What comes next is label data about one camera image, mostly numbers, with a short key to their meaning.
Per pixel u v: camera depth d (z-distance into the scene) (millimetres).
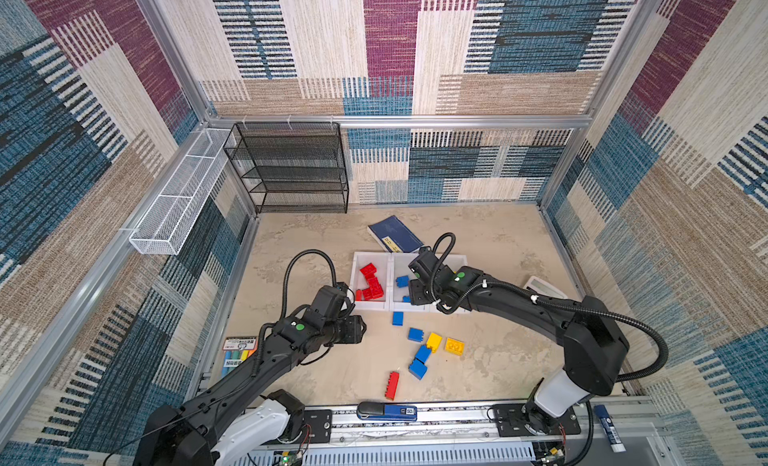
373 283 964
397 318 906
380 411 716
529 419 656
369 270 987
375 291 940
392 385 789
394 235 1108
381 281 963
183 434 394
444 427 745
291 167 1112
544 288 935
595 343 441
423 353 839
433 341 851
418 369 811
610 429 714
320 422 738
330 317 637
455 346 870
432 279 638
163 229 910
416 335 871
